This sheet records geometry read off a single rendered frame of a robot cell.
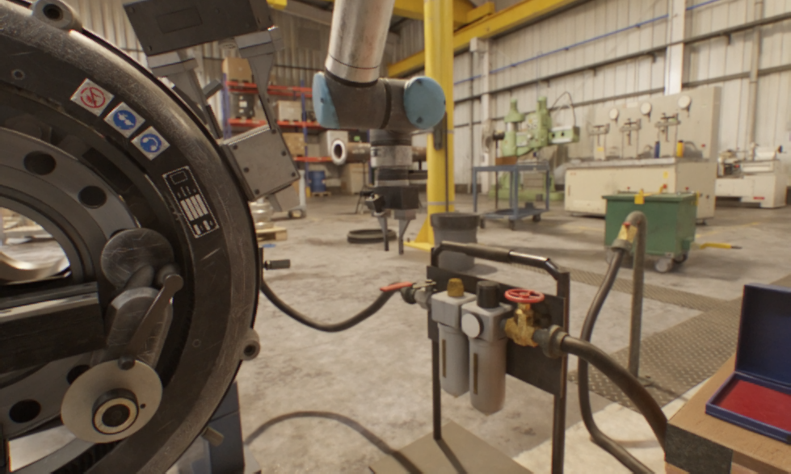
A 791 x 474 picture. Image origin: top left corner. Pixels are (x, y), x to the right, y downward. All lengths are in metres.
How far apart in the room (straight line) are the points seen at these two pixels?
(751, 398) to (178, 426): 0.74
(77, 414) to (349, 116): 0.57
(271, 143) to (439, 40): 3.57
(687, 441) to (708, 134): 6.05
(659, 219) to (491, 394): 2.57
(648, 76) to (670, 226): 8.85
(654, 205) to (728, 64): 8.19
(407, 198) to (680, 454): 0.59
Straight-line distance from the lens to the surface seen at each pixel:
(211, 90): 0.80
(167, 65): 0.52
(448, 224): 3.00
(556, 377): 0.88
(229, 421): 1.15
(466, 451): 1.22
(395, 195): 0.84
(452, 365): 0.96
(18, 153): 0.77
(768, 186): 9.38
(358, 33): 0.65
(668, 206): 3.30
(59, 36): 0.66
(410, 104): 0.73
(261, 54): 0.47
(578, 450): 1.30
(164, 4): 0.50
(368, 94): 0.70
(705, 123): 6.52
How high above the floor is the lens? 0.73
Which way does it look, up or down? 7 degrees down
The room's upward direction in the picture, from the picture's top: 2 degrees counter-clockwise
